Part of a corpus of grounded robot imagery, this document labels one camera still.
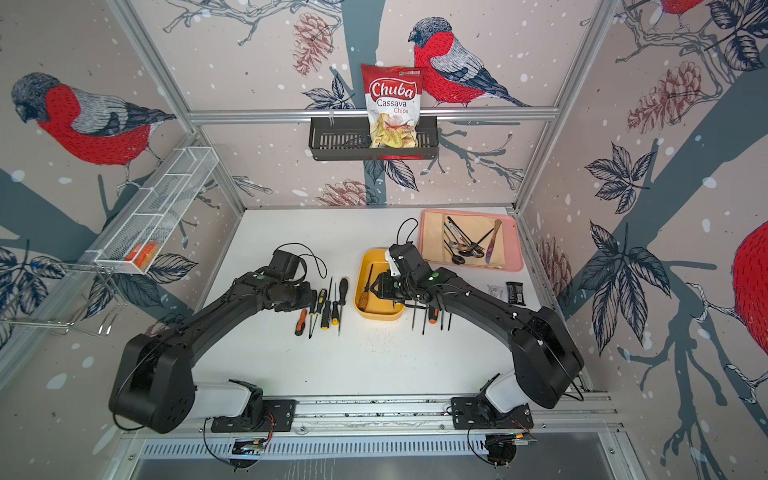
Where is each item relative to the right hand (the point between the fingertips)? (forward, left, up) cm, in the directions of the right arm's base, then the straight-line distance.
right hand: (374, 287), depth 83 cm
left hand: (0, +18, -5) cm, 19 cm away
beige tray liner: (+29, -30, -13) cm, 44 cm away
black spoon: (+18, -26, -11) cm, 34 cm away
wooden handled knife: (+38, -45, -13) cm, 60 cm away
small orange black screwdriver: (-2, -18, -12) cm, 21 cm away
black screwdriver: (-6, -20, -13) cm, 24 cm away
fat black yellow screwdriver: (-3, +13, -12) cm, 18 cm away
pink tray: (+30, -49, -14) cm, 59 cm away
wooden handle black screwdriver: (+4, +5, -12) cm, 14 cm away
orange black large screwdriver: (-7, -14, -13) cm, 21 cm away
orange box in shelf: (-5, +51, +20) cm, 55 cm away
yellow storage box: (-1, 0, -12) cm, 12 cm away
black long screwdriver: (+6, +12, -12) cm, 17 cm away
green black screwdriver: (-3, -23, -14) cm, 27 cm away
